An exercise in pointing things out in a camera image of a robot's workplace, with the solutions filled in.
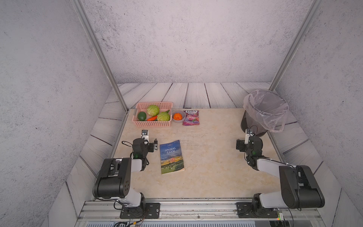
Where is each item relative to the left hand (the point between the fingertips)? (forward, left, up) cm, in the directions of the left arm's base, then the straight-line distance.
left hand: (150, 138), depth 94 cm
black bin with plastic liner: (+16, -79, +8) cm, 81 cm away
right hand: (-3, -63, +2) cm, 63 cm away
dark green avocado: (+23, +11, -3) cm, 26 cm away
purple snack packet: (+21, -29, -4) cm, 36 cm away
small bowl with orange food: (+20, -18, 0) cm, 27 cm away
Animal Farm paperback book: (-11, -14, -6) cm, 19 cm away
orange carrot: (+21, +2, -4) cm, 21 cm away
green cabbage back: (+26, +2, +1) cm, 26 cm away
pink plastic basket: (+33, +12, -3) cm, 35 cm away
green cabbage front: (+19, -7, 0) cm, 21 cm away
